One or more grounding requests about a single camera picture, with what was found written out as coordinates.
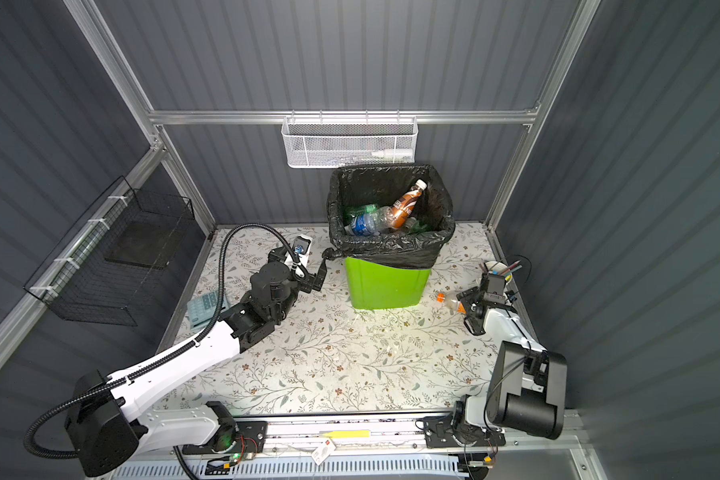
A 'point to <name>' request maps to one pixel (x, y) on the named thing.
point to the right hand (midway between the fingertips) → (473, 306)
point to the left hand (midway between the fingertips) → (304, 252)
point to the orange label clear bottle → (450, 303)
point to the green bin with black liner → (386, 271)
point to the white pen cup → (495, 270)
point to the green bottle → (358, 210)
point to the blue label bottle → (369, 223)
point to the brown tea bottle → (404, 206)
